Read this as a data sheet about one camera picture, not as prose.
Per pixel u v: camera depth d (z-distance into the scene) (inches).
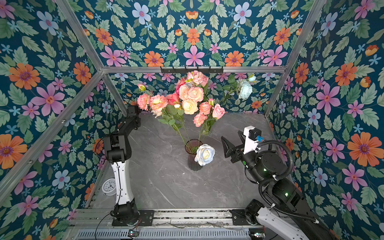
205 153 21.7
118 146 25.5
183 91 27.6
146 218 29.0
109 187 31.6
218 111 24.1
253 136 17.2
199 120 26.8
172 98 27.1
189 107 26.6
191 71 25.5
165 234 27.7
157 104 23.8
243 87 25.2
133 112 34.7
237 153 18.8
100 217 29.5
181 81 29.5
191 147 31.4
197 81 24.8
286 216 17.2
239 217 28.6
